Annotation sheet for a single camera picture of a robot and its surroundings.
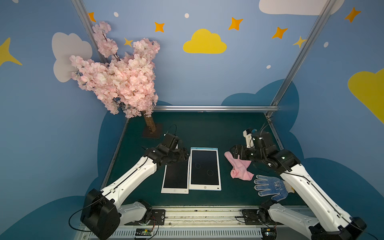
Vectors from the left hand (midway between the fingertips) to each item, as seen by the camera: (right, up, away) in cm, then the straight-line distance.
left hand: (186, 153), depth 81 cm
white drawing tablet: (-6, -16, +6) cm, 18 cm away
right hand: (+28, +3, -6) cm, 28 cm away
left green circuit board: (-20, -37, -9) cm, 43 cm away
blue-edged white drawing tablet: (+11, -12, +10) cm, 19 cm away
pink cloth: (+31, -11, +5) cm, 33 cm away
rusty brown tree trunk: (-26, +17, +21) cm, 37 cm away
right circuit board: (+42, -39, -8) cm, 57 cm away
